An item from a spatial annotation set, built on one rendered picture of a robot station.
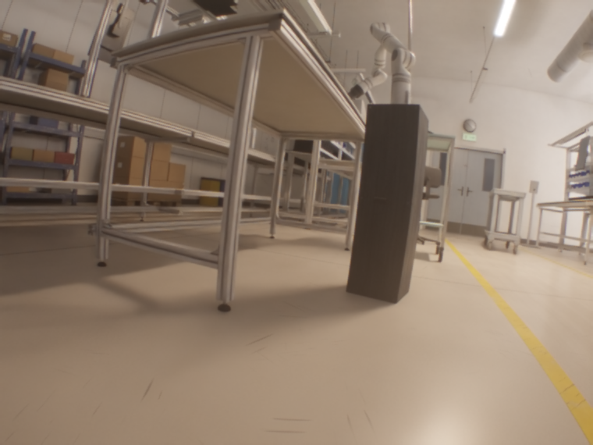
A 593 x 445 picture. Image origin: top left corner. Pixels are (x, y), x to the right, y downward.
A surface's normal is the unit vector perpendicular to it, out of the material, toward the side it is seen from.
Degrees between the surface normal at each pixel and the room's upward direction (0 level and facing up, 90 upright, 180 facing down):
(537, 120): 90
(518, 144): 90
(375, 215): 90
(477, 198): 90
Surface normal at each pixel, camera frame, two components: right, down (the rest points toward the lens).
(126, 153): -0.37, 0.03
